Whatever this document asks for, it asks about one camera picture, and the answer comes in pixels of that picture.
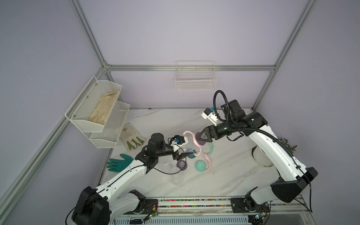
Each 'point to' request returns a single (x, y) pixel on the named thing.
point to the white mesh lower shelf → (108, 138)
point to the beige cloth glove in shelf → (102, 108)
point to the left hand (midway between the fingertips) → (188, 146)
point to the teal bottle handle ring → (212, 147)
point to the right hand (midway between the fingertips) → (202, 139)
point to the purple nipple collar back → (200, 142)
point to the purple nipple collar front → (182, 164)
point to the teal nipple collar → (192, 156)
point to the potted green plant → (284, 142)
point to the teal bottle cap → (200, 166)
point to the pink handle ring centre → (209, 160)
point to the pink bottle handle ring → (197, 153)
